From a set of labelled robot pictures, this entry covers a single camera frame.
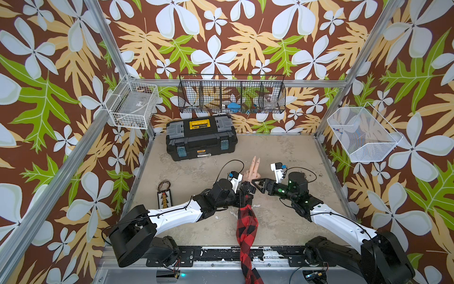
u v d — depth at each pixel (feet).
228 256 2.46
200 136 3.15
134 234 1.39
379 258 1.31
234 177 2.36
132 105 2.83
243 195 2.34
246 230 2.23
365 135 2.69
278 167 2.45
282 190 2.29
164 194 2.98
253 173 2.58
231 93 3.18
